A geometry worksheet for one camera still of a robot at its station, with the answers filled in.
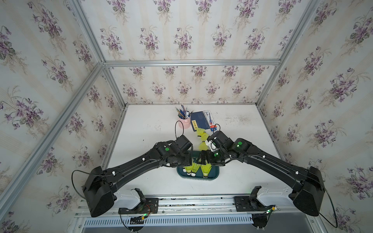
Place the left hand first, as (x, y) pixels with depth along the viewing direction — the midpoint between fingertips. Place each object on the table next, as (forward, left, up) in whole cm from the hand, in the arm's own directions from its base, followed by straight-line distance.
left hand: (192, 164), depth 75 cm
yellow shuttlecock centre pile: (+25, -8, -8) cm, 27 cm away
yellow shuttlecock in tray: (-1, -8, -6) cm, 10 cm away
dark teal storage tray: (-2, -12, -10) cm, 16 cm away
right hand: (0, -7, +2) cm, 7 cm away
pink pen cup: (+32, +3, -5) cm, 32 cm away
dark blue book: (+38, -7, -11) cm, 40 cm away
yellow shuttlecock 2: (+1, -2, -8) cm, 8 cm away
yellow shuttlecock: (-1, +2, -6) cm, 7 cm away
